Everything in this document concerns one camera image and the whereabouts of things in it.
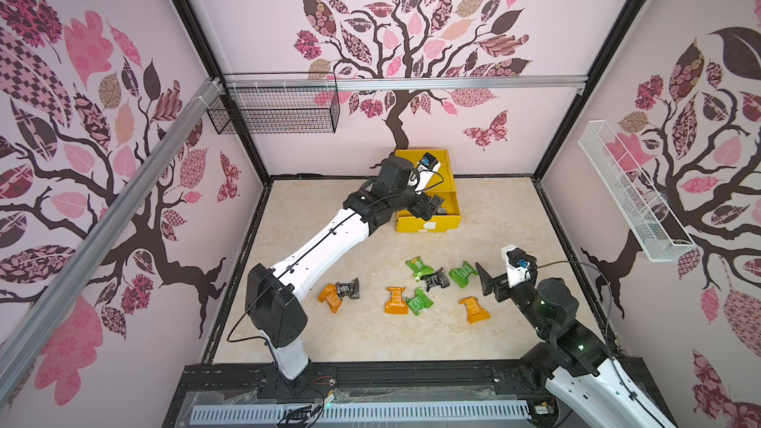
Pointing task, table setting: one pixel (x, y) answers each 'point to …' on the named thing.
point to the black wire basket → (275, 111)
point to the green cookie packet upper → (418, 268)
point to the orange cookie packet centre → (396, 305)
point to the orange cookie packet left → (330, 295)
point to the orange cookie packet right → (476, 314)
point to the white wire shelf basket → (652, 224)
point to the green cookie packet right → (461, 274)
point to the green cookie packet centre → (419, 301)
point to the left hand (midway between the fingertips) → (424, 194)
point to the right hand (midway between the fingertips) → (494, 260)
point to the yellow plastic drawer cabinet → (408, 222)
